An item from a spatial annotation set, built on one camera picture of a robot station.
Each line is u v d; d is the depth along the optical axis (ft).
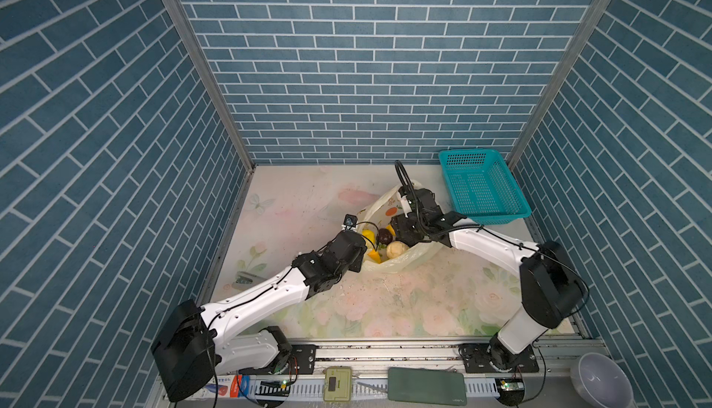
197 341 1.27
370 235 3.08
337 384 2.27
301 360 2.41
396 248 2.92
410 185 2.60
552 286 1.50
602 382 2.29
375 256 2.87
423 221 2.24
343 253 1.93
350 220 2.31
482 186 3.78
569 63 2.87
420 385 2.32
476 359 2.41
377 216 2.64
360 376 2.37
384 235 3.06
